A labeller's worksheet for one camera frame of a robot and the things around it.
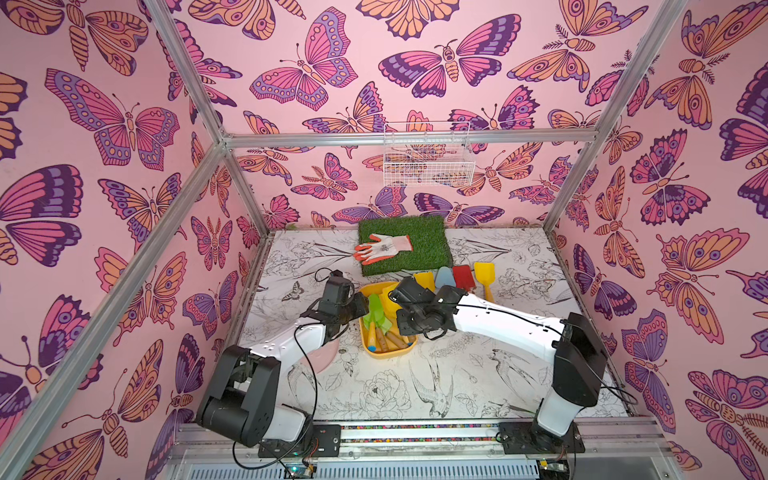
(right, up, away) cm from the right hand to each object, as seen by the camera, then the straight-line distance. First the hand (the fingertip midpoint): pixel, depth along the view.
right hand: (398, 329), depth 81 cm
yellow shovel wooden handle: (-2, +9, -17) cm, 19 cm away
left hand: (-9, +7, +10) cm, 15 cm away
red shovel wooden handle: (+25, +12, +26) cm, 38 cm away
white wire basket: (+11, +52, +25) cm, 59 cm away
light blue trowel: (+17, +12, +24) cm, 32 cm away
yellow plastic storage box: (-5, -3, +10) cm, 12 cm away
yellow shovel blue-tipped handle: (+10, +12, +21) cm, 26 cm away
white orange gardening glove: (-5, +23, +29) cm, 37 cm away
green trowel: (-7, +1, +14) cm, 16 cm away
